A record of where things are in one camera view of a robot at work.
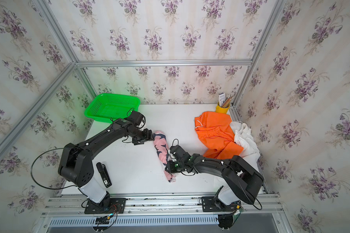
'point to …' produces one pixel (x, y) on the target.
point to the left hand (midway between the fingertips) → (152, 141)
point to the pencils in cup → (224, 102)
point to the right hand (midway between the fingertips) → (168, 169)
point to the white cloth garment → (244, 139)
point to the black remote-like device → (105, 176)
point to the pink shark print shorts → (162, 147)
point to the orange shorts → (215, 129)
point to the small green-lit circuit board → (103, 220)
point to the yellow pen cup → (220, 109)
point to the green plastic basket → (108, 107)
